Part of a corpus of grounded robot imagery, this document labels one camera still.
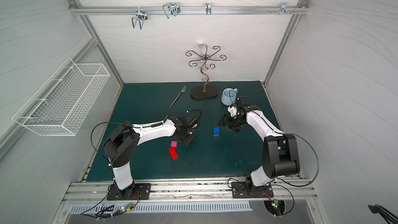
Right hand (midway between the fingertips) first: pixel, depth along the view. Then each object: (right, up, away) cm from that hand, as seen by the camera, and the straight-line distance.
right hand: (223, 125), depth 88 cm
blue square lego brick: (-4, -3, +1) cm, 5 cm away
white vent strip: (-55, -37, -16) cm, 68 cm away
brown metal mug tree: (-14, +20, +28) cm, 37 cm away
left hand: (-20, -9, +2) cm, 22 cm away
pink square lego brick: (-29, -11, +1) cm, 31 cm away
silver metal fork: (-27, +21, +28) cm, 44 cm away
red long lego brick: (-29, -15, -3) cm, 32 cm away
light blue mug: (+6, +17, +17) cm, 25 cm away
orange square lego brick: (-4, -7, +4) cm, 9 cm away
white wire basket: (-76, +12, -20) cm, 79 cm away
